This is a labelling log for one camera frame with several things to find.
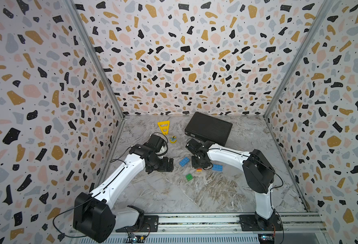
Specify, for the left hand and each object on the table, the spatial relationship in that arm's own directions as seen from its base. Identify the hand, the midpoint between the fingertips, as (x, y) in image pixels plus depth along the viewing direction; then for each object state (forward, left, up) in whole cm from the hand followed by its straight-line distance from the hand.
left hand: (167, 167), depth 79 cm
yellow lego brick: (+4, -18, -13) cm, 22 cm away
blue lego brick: (+10, -9, -12) cm, 18 cm away
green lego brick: (0, -12, -13) cm, 17 cm away
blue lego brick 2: (+5, -29, -12) cm, 32 cm away
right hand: (+5, -16, -11) cm, 20 cm away
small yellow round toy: (+27, -1, -12) cm, 30 cm away
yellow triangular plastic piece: (+38, +6, -12) cm, 41 cm away
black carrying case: (+36, -25, -10) cm, 45 cm away
